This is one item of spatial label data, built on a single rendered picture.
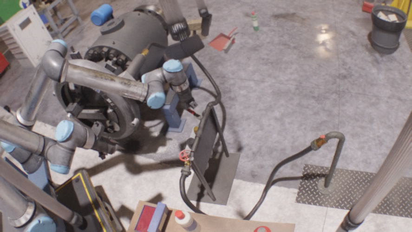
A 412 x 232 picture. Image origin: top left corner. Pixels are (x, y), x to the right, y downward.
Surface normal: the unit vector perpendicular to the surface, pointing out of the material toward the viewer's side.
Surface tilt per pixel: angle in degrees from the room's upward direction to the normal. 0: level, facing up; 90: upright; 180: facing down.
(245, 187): 0
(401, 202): 0
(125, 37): 37
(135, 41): 53
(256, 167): 0
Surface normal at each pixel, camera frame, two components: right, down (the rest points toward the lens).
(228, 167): -0.28, -0.66
